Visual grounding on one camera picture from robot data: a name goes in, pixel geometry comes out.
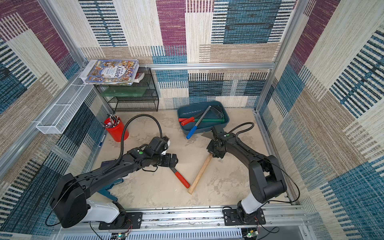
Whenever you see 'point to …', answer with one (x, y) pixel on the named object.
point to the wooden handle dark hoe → (200, 174)
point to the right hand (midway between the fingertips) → (212, 153)
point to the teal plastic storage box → (191, 111)
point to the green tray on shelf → (125, 91)
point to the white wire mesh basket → (57, 119)
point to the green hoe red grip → (204, 120)
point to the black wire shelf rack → (140, 96)
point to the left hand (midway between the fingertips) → (172, 160)
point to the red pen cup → (115, 128)
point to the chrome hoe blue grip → (210, 109)
